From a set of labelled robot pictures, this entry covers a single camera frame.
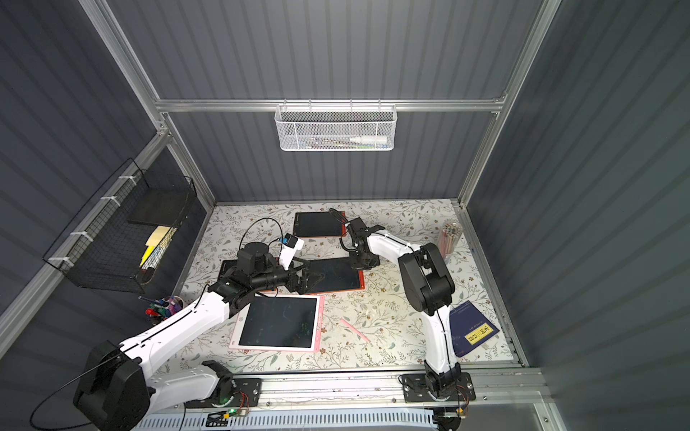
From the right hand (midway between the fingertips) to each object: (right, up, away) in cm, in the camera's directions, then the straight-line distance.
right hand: (363, 265), depth 99 cm
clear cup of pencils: (+27, +12, -12) cm, 32 cm away
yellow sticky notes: (-59, +11, -25) cm, 65 cm away
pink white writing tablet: (-28, -17, -12) cm, 35 cm away
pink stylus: (-3, -19, -14) cm, 24 cm away
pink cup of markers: (-58, -9, -23) cm, 64 cm away
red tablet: (-19, +16, +19) cm, 31 cm away
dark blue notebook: (+33, -17, -15) cm, 40 cm away
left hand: (-14, +1, -23) cm, 27 cm away
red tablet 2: (-52, 0, +2) cm, 52 cm away
